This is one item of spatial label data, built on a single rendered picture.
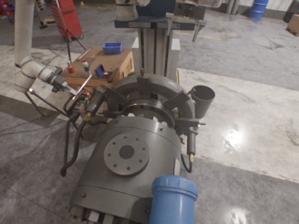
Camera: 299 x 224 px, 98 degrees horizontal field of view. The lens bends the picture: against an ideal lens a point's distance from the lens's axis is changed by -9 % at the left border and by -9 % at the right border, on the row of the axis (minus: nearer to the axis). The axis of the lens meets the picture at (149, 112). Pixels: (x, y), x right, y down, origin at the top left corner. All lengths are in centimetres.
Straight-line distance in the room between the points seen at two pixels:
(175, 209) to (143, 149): 30
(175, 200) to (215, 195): 119
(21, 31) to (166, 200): 113
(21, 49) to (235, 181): 211
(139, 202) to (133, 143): 25
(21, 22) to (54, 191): 147
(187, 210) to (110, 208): 30
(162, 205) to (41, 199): 151
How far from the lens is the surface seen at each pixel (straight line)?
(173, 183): 52
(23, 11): 113
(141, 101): 103
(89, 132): 200
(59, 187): 182
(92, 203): 70
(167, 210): 51
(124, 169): 66
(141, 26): 132
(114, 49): 254
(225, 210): 170
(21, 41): 116
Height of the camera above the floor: 153
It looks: 48 degrees down
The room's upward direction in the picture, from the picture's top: straight up
